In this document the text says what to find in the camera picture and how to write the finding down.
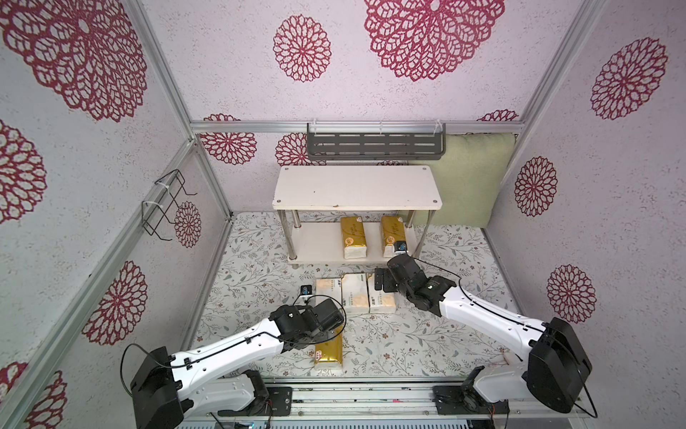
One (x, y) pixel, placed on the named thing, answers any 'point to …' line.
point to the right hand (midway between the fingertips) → (385, 270)
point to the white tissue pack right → (380, 300)
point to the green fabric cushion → (469, 172)
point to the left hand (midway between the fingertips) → (314, 328)
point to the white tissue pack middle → (355, 293)
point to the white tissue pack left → (329, 287)
